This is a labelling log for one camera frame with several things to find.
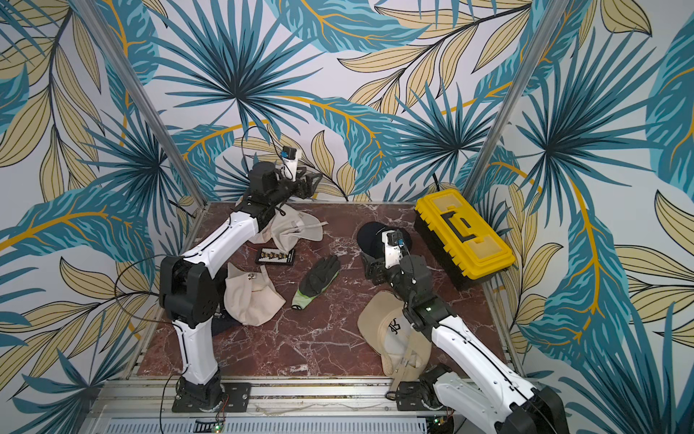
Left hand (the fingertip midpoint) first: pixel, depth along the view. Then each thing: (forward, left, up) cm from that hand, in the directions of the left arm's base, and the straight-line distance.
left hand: (312, 172), depth 84 cm
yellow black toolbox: (-15, -49, -14) cm, 53 cm away
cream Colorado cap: (-31, +18, -25) cm, 44 cm away
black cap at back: (-3, -21, -31) cm, 37 cm away
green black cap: (-21, -1, -31) cm, 37 cm away
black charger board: (-12, +16, -31) cm, 36 cm away
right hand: (-23, -19, -9) cm, 31 cm away
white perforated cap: (+1, +5, -28) cm, 29 cm away
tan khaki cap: (-45, -29, -29) cm, 61 cm away
